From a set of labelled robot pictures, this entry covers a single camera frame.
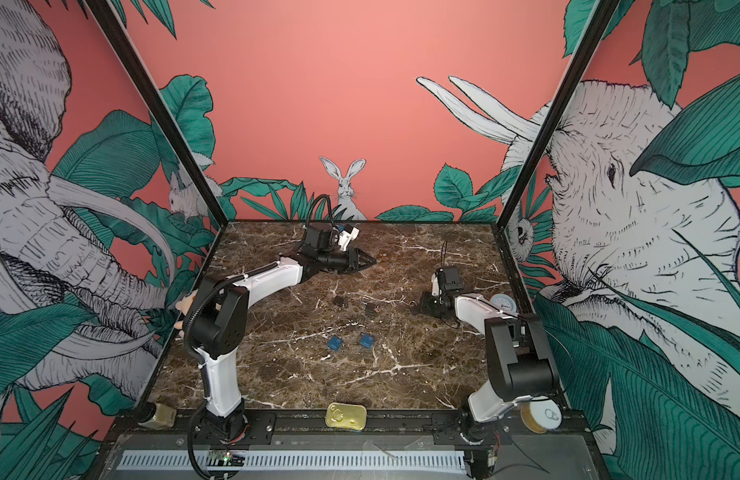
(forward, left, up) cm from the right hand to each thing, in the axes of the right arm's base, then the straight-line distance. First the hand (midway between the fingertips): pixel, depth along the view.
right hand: (420, 301), depth 94 cm
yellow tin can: (-33, +21, 0) cm, 39 cm away
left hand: (+6, +14, +15) cm, 21 cm away
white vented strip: (-42, +32, -3) cm, 53 cm away
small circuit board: (-42, +49, -4) cm, 64 cm away
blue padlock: (-13, +27, -3) cm, 30 cm away
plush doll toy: (-4, +73, +4) cm, 73 cm away
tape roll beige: (-32, -28, 0) cm, 42 cm away
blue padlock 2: (-12, +17, -3) cm, 21 cm away
